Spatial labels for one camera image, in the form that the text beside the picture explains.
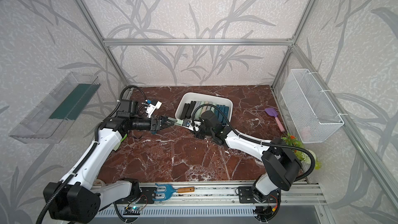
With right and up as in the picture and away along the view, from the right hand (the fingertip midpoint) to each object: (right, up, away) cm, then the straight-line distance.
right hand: (190, 122), depth 83 cm
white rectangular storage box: (-8, +14, +22) cm, 27 cm away
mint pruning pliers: (-4, +2, -13) cm, 14 cm away
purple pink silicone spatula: (+54, +4, +21) cm, 58 cm away
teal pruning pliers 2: (+21, +3, +19) cm, 29 cm away
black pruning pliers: (-6, +4, +20) cm, 21 cm away
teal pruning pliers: (+18, +3, +21) cm, 28 cm away
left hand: (-8, +1, -12) cm, 14 cm away
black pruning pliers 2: (-2, +8, +23) cm, 24 cm away
